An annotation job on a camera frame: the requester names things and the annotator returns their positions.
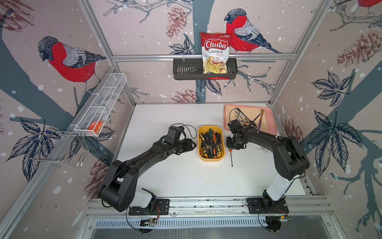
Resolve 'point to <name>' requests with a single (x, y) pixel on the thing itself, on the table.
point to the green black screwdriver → (210, 135)
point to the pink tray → (271, 126)
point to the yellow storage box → (218, 153)
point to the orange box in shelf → (96, 126)
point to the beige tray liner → (250, 112)
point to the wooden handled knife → (262, 111)
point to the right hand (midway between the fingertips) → (228, 145)
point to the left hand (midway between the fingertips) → (196, 143)
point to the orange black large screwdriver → (230, 150)
